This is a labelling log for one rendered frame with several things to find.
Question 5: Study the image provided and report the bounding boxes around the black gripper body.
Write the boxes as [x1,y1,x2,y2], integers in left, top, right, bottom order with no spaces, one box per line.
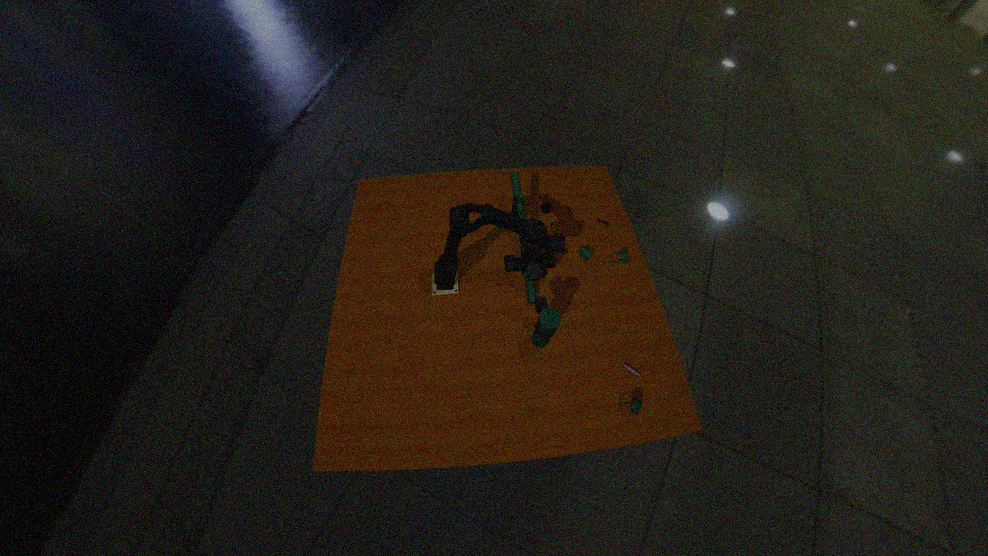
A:
[504,247,556,272]

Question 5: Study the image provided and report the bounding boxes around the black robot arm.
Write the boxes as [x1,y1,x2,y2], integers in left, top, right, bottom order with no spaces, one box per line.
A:
[434,203,565,290]

